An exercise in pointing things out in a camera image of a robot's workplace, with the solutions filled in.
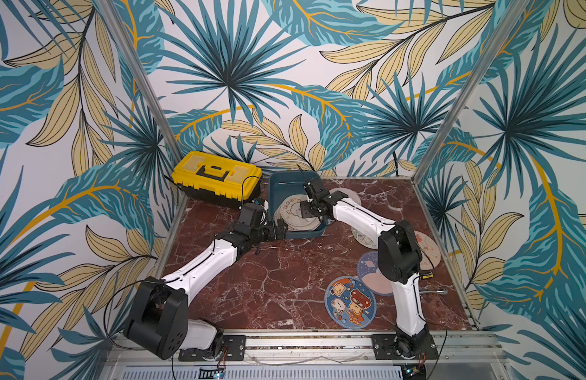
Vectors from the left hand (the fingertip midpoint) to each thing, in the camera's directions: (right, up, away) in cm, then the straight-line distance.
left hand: (278, 230), depth 85 cm
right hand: (+11, +8, +12) cm, 18 cm away
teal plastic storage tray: (+1, +18, +22) cm, 29 cm away
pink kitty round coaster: (+33, +14, +29) cm, 46 cm away
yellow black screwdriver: (+55, -17, +2) cm, 58 cm away
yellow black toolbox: (-22, +19, +10) cm, 31 cm away
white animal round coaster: (+3, +7, +19) cm, 21 cm away
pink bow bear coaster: (+60, -11, +10) cm, 62 cm away
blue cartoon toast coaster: (+26, -25, -2) cm, 36 cm away
